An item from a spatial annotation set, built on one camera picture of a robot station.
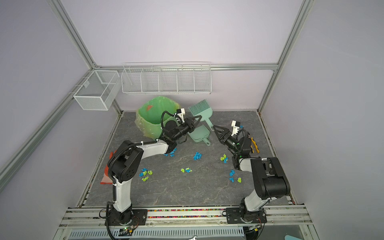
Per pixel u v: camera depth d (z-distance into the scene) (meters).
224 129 0.74
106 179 0.87
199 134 1.05
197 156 0.94
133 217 0.73
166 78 0.99
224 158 0.94
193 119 0.82
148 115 0.96
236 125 0.79
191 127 0.77
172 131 0.71
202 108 0.85
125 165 0.52
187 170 0.89
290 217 0.75
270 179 0.47
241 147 0.66
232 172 0.89
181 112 0.83
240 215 0.73
